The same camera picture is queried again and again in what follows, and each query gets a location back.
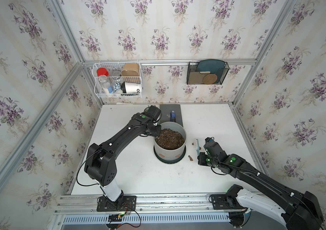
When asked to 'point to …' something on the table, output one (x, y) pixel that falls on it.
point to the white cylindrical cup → (131, 87)
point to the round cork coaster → (209, 79)
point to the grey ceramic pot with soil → (170, 143)
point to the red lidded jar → (102, 71)
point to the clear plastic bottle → (104, 84)
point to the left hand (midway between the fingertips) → (159, 133)
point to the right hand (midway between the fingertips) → (198, 157)
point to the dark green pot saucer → (170, 161)
